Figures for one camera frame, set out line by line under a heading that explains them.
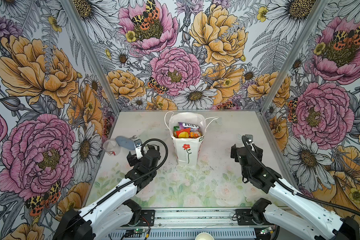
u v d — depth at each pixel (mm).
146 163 610
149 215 749
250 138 650
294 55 887
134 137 1054
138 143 671
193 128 872
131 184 541
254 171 589
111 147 982
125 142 987
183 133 832
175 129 894
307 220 455
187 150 798
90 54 876
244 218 735
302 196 467
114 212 577
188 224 729
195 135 827
